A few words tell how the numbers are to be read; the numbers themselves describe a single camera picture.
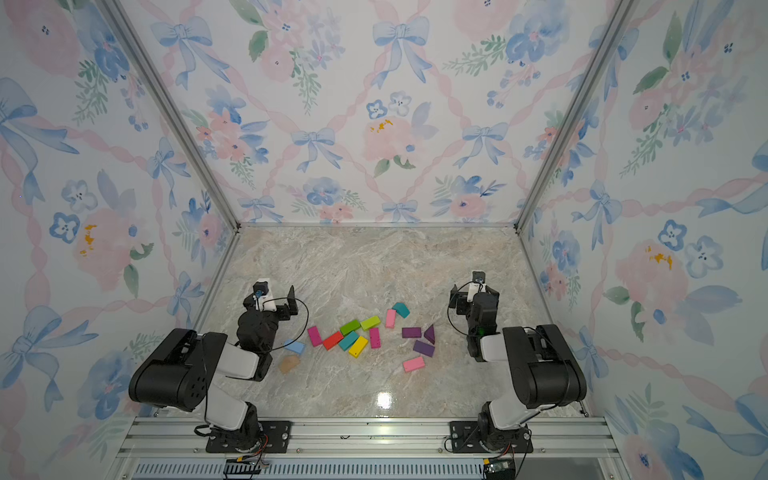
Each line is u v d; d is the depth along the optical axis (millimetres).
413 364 864
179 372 457
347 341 902
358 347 880
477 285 793
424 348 899
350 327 925
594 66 770
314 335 913
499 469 730
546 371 468
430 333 900
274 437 735
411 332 919
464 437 735
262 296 753
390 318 950
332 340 904
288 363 854
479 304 729
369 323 933
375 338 902
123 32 708
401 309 952
